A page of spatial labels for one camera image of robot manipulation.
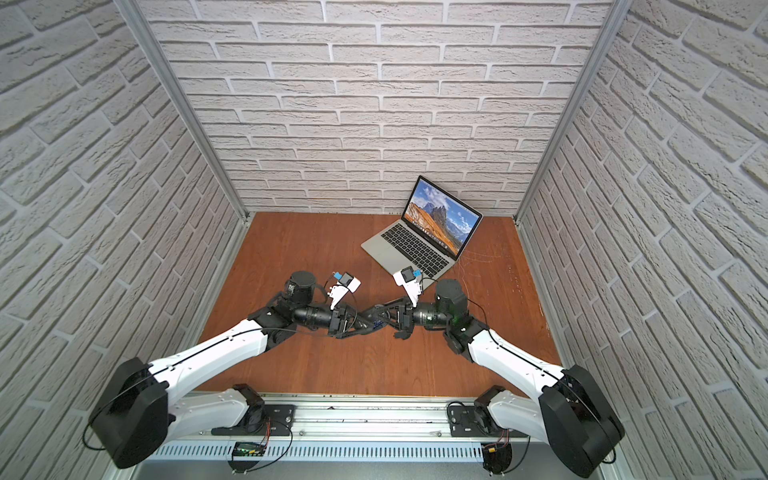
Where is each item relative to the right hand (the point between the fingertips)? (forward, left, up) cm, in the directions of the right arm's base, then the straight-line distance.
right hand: (371, 323), depth 70 cm
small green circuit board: (-21, +32, -22) cm, 44 cm away
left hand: (+2, +1, 0) cm, 2 cm away
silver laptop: (+42, -22, -17) cm, 50 cm away
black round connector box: (-26, -29, -22) cm, 45 cm away
